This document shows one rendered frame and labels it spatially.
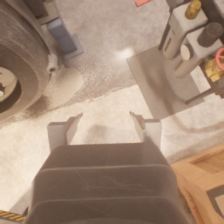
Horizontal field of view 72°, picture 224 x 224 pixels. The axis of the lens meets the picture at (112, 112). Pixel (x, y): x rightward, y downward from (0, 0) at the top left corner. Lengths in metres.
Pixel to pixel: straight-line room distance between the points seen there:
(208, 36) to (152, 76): 0.51
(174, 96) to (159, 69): 0.18
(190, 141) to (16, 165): 1.03
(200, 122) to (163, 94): 0.25
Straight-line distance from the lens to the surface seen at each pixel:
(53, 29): 0.91
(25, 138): 1.10
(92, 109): 0.94
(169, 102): 0.95
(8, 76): 0.50
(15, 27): 0.41
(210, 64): 0.56
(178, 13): 0.60
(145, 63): 1.00
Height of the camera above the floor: 0.91
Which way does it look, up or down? 80 degrees down
